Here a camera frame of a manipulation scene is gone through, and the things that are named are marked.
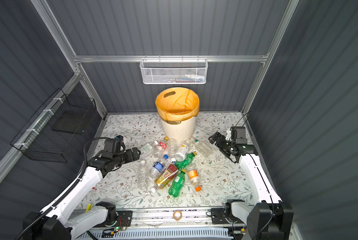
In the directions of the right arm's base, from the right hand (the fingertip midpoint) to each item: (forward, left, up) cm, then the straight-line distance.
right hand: (216, 143), depth 81 cm
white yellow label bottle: (-2, +20, -9) cm, 22 cm away
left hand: (-4, +46, -4) cm, 46 cm away
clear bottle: (-14, +41, -12) cm, 45 cm away
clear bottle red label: (+7, +33, -14) cm, 36 cm away
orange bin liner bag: (+34, +24, -2) cm, 42 cm away
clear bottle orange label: (-14, +13, -14) cm, 23 cm away
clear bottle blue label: (-9, +34, -13) cm, 38 cm away
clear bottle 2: (+7, +5, -18) cm, 20 cm away
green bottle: (-7, +20, -13) cm, 25 cm away
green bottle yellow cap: (-20, +22, -13) cm, 33 cm away
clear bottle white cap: (+8, +25, -13) cm, 29 cm away
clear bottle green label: (+5, +42, -14) cm, 44 cm away
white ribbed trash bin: (+12, +18, -3) cm, 22 cm away
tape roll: (-32, +23, -17) cm, 43 cm away
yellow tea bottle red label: (-11, +25, -12) cm, 30 cm away
